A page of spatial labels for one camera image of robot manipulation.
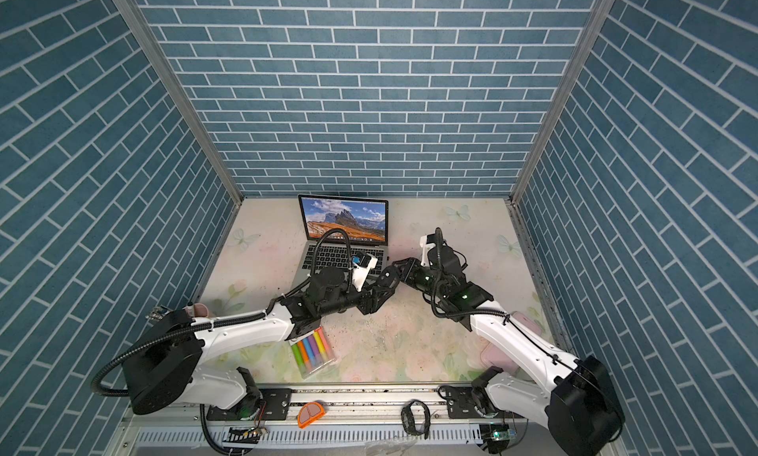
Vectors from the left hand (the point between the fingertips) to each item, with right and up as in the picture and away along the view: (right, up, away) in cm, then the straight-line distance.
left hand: (394, 290), depth 77 cm
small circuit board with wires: (-37, -35, -5) cm, 51 cm away
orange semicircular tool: (-21, -28, -7) cm, 35 cm away
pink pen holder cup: (-55, -7, +5) cm, 55 cm away
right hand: (0, +6, 0) cm, 6 cm away
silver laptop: (-10, +18, +22) cm, 30 cm away
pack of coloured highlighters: (-23, -18, +5) cm, 30 cm away
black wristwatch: (+3, -29, -9) cm, 30 cm away
